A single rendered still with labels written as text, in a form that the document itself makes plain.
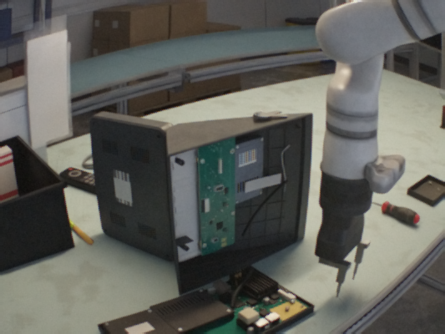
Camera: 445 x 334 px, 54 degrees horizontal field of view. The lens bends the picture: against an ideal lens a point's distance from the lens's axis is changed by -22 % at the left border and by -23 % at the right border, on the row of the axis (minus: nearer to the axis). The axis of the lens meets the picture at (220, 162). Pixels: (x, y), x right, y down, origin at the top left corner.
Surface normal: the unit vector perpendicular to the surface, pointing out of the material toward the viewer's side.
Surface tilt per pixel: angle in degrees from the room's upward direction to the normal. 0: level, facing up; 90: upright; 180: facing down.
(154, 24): 90
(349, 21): 74
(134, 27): 90
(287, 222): 90
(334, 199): 90
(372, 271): 0
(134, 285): 0
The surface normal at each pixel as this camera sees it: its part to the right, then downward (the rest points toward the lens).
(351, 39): -0.31, 0.33
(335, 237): -0.59, -0.02
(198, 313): -0.01, -0.92
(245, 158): 0.63, 0.30
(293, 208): 0.26, 0.38
